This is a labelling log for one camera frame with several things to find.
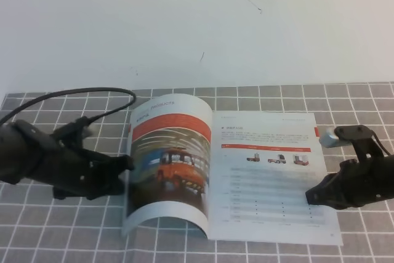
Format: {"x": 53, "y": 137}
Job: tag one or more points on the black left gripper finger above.
{"x": 120, "y": 164}
{"x": 115, "y": 187}

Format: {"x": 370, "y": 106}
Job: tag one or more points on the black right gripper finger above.
{"x": 322, "y": 193}

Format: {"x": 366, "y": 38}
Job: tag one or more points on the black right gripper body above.
{"x": 369, "y": 177}

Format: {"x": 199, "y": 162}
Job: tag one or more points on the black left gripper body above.
{"x": 79, "y": 171}

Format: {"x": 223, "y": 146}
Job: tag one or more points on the product catalogue book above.
{"x": 236, "y": 175}

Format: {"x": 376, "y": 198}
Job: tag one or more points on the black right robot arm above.
{"x": 365, "y": 180}

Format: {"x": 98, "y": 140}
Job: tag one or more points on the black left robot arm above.
{"x": 28, "y": 153}

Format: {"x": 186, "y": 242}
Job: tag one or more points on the grey white-checked tablecloth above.
{"x": 37, "y": 228}

